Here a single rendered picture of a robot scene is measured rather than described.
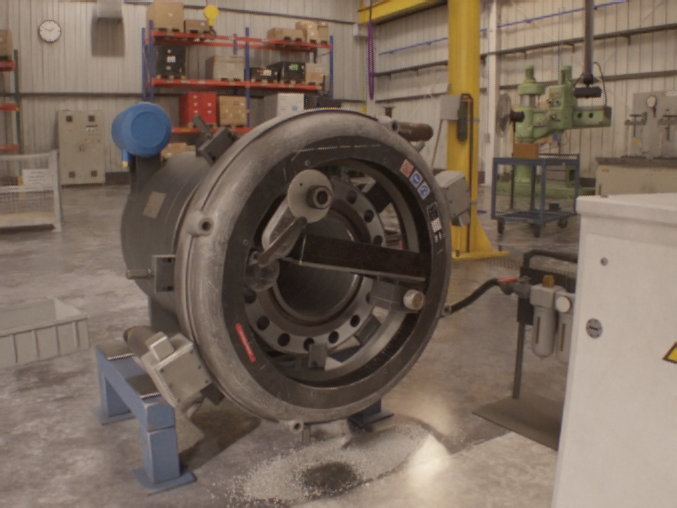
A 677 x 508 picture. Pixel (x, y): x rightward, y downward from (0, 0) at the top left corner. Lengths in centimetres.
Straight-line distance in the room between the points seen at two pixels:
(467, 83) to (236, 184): 396
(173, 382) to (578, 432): 80
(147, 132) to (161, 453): 94
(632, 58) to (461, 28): 885
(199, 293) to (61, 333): 165
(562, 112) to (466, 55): 750
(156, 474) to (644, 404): 131
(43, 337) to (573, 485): 235
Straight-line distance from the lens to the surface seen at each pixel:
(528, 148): 622
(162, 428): 160
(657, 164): 738
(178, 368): 120
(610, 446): 67
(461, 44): 503
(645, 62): 1342
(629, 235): 61
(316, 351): 147
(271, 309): 137
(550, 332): 193
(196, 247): 116
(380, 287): 136
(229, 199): 115
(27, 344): 271
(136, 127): 182
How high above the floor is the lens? 89
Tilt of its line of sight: 10 degrees down
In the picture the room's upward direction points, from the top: straight up
